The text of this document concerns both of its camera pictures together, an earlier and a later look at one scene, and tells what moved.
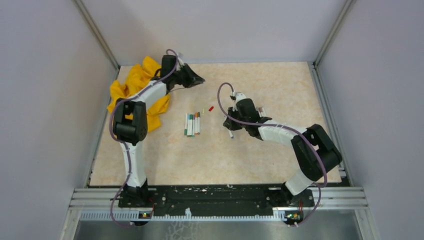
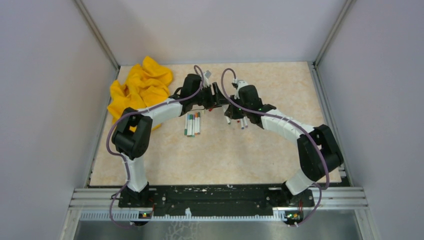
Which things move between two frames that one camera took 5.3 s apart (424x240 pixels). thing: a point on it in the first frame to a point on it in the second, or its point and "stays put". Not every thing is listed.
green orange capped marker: (198, 123) stays put
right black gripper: (230, 124) to (231, 113)
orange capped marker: (196, 123) stays put
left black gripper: (194, 79) to (218, 99)
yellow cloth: (136, 75) stays put
